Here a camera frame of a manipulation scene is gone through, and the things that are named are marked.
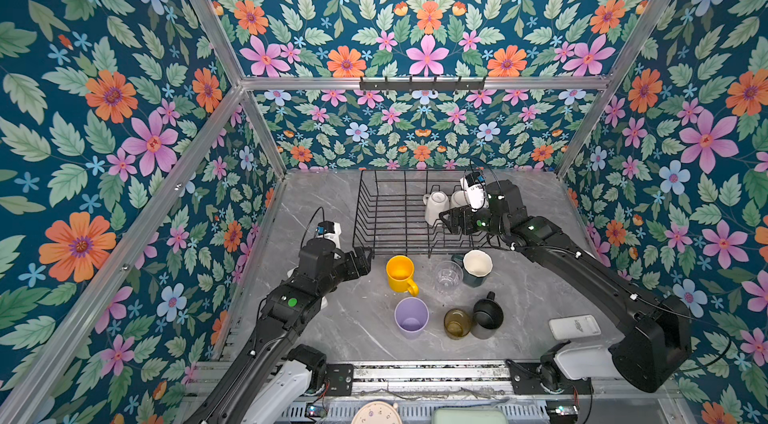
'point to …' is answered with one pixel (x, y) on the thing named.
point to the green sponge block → (469, 416)
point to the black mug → (488, 315)
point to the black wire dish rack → (398, 213)
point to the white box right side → (575, 326)
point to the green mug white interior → (477, 264)
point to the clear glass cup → (448, 276)
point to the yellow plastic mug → (400, 271)
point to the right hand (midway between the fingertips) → (453, 208)
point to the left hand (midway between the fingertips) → (366, 247)
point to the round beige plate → (377, 412)
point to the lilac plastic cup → (412, 317)
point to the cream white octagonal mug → (435, 202)
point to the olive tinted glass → (457, 323)
